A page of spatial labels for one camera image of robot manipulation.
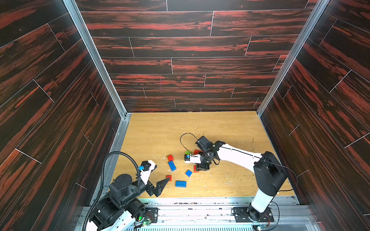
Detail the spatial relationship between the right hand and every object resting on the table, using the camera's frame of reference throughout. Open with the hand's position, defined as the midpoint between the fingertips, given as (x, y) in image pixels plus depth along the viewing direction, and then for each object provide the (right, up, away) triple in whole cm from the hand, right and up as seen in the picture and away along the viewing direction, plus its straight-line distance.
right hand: (199, 161), depth 90 cm
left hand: (-19, 0, -24) cm, 31 cm away
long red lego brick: (-3, -4, -3) cm, 6 cm away
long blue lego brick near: (-11, -11, -7) cm, 17 cm away
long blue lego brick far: (-17, -3, +1) cm, 18 cm away
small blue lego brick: (-7, -6, -3) cm, 10 cm away
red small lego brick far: (-19, +2, +2) cm, 19 cm away
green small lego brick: (-7, +4, +7) cm, 11 cm away
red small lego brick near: (-18, -9, -3) cm, 20 cm away
